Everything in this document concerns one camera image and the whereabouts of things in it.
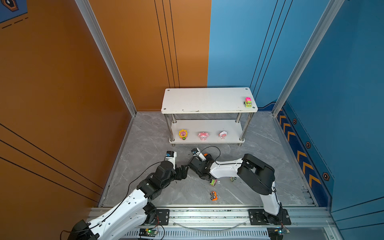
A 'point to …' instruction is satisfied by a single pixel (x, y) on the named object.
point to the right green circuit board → (277, 233)
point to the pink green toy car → (213, 182)
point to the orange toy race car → (214, 197)
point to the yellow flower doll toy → (183, 134)
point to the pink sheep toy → (203, 135)
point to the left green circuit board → (146, 232)
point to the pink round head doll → (222, 134)
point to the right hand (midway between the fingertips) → (205, 158)
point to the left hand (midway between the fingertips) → (184, 164)
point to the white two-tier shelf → (238, 100)
